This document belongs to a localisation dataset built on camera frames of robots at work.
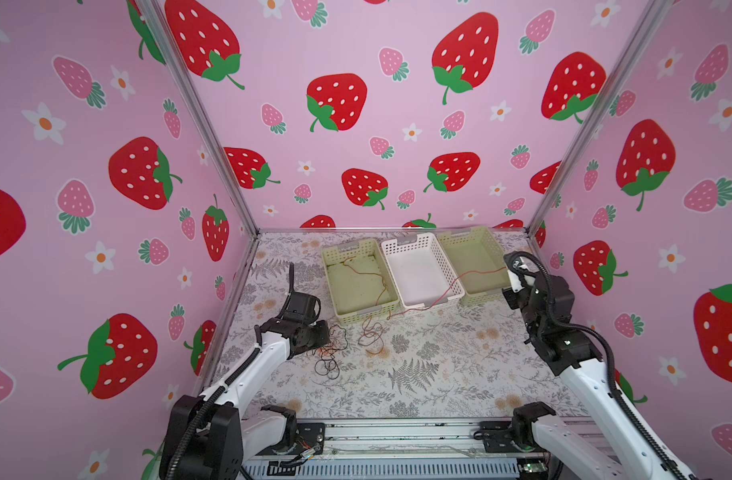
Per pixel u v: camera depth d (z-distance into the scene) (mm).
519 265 614
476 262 1106
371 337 927
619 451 401
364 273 1078
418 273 1082
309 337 647
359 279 1072
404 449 731
